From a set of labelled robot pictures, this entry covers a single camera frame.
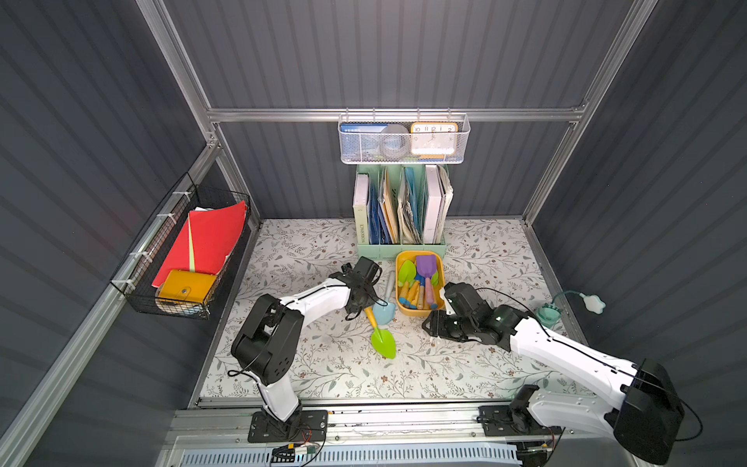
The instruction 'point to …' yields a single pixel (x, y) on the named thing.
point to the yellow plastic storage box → (419, 277)
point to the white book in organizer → (361, 209)
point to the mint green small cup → (549, 315)
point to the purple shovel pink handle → (426, 267)
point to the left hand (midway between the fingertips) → (367, 298)
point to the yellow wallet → (188, 286)
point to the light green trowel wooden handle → (407, 275)
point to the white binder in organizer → (434, 204)
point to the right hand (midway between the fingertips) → (432, 324)
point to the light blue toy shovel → (384, 314)
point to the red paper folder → (205, 240)
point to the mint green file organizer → (401, 208)
